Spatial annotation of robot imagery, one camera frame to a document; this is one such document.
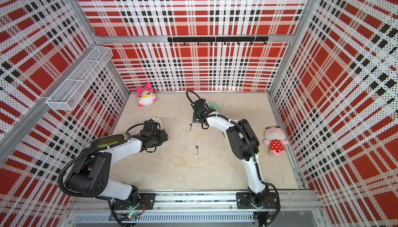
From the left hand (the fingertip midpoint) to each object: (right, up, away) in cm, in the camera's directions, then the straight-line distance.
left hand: (166, 135), depth 94 cm
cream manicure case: (-7, +9, +7) cm, 13 cm away
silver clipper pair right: (+19, -8, -4) cm, 21 cm away
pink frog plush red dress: (+65, 0, -6) cm, 66 cm away
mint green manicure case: (+29, +19, +18) cm, 40 cm away
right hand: (+21, +12, +5) cm, 25 cm away
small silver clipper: (+14, +6, +8) cm, 18 cm away
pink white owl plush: (-19, +26, +14) cm, 35 cm away
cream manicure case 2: (+36, 0, +3) cm, 36 cm away
